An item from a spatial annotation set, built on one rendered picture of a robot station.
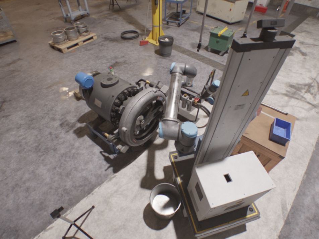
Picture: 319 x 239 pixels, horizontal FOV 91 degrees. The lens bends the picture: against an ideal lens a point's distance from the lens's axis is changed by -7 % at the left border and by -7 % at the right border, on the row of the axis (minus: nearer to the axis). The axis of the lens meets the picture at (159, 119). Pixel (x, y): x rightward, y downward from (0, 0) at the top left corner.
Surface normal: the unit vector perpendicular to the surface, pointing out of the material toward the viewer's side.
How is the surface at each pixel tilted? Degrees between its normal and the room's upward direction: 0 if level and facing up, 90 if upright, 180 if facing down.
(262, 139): 0
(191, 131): 5
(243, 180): 0
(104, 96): 40
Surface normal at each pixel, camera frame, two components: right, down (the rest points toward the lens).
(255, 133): 0.00, -0.67
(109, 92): -0.27, -0.36
